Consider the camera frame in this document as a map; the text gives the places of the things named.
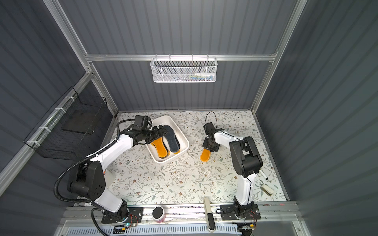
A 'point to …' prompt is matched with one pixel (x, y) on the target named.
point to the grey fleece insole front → (171, 137)
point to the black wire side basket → (64, 132)
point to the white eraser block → (267, 190)
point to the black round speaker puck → (158, 214)
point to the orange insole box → (176, 152)
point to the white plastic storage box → (167, 120)
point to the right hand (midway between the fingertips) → (209, 147)
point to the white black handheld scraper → (210, 221)
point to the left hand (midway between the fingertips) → (164, 134)
